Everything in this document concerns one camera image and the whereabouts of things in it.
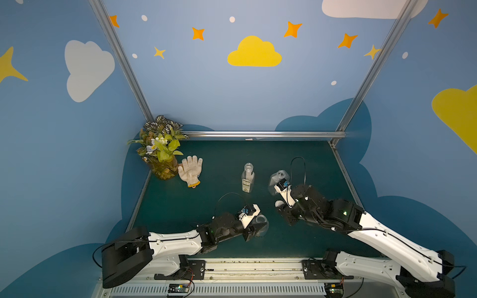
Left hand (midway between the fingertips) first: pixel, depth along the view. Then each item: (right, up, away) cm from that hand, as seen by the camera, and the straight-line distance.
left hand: (263, 216), depth 74 cm
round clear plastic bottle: (0, -3, -2) cm, 4 cm away
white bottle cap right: (+5, +6, -5) cm, 10 cm away
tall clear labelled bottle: (-5, +13, +17) cm, 22 cm away
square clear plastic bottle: (+8, +13, +21) cm, 26 cm away
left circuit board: (-34, -28, -2) cm, 44 cm away
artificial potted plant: (-48, +30, +12) cm, 58 cm away
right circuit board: (+28, -29, -2) cm, 40 cm away
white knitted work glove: (-38, +16, +31) cm, 52 cm away
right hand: (+7, +6, -3) cm, 10 cm away
